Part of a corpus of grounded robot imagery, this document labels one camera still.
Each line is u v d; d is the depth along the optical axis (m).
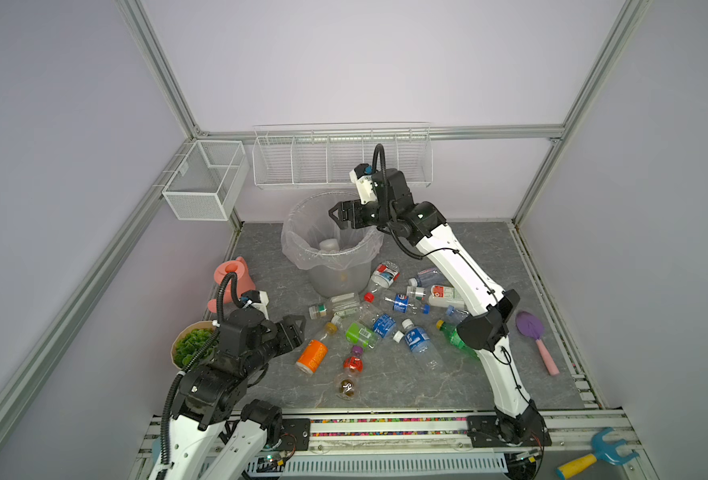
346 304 0.93
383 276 0.99
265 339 0.55
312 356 0.82
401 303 0.91
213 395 0.43
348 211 0.68
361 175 0.67
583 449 0.72
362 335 0.85
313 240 0.99
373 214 0.66
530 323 0.91
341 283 0.91
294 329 0.60
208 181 1.02
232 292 0.54
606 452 0.70
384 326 0.87
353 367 0.81
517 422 0.63
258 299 0.61
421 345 0.85
